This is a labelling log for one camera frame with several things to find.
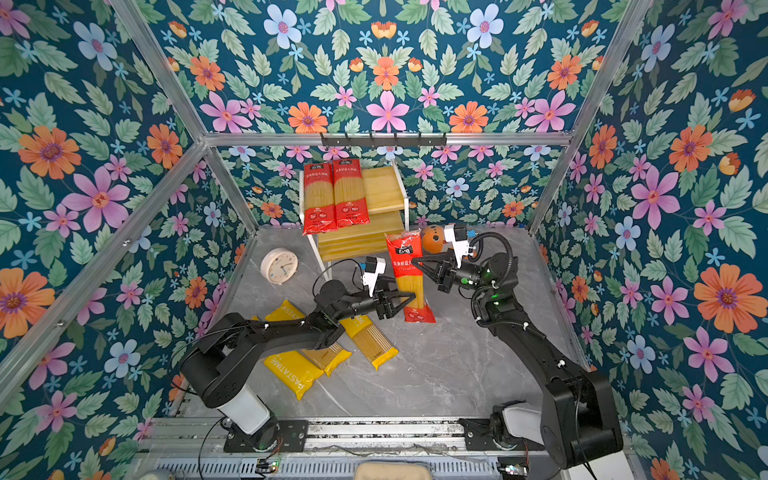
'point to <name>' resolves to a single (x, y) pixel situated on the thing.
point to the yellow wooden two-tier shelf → (388, 211)
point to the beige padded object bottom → (392, 470)
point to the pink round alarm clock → (279, 265)
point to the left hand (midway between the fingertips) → (414, 288)
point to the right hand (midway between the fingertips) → (416, 262)
